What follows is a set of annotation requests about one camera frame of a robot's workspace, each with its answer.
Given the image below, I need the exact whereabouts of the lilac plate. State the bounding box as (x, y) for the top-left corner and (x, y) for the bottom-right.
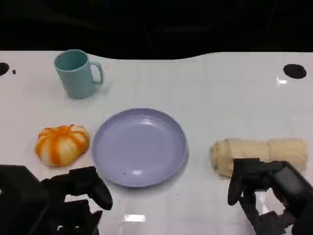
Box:
(91, 108), (189, 188)

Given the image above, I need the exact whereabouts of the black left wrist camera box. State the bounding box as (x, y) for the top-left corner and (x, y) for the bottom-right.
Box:
(0, 165), (51, 235)

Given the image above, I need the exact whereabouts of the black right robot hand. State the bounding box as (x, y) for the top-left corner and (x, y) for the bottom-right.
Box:
(227, 158), (313, 235)

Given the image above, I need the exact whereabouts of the pale green mug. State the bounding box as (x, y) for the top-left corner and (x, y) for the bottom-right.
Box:
(54, 49), (105, 99)

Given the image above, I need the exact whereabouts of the orange and white bread roll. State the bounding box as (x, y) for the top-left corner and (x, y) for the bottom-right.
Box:
(35, 124), (90, 167)

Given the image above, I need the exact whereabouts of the beige towel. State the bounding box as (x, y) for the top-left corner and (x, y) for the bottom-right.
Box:
(210, 138), (309, 179)

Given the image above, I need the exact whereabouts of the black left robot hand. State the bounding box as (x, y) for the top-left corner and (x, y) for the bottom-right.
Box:
(40, 166), (113, 235)

